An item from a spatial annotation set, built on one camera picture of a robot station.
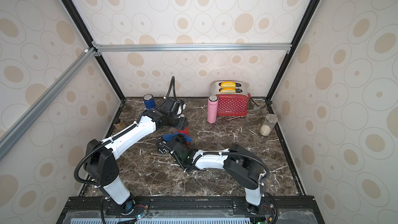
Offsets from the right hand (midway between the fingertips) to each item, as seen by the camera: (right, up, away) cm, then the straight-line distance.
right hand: (179, 136), depth 85 cm
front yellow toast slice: (+29, +27, +13) cm, 41 cm away
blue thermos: (-19, +19, +6) cm, 28 cm away
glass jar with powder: (+51, +8, +4) cm, 52 cm away
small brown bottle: (-39, +6, +10) cm, 41 cm away
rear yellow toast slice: (+29, +31, +16) cm, 46 cm away
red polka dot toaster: (+32, +18, +15) cm, 40 cm away
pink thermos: (+18, +20, +5) cm, 28 cm away
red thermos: (+3, +3, +4) cm, 5 cm away
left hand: (+4, +8, 0) cm, 9 cm away
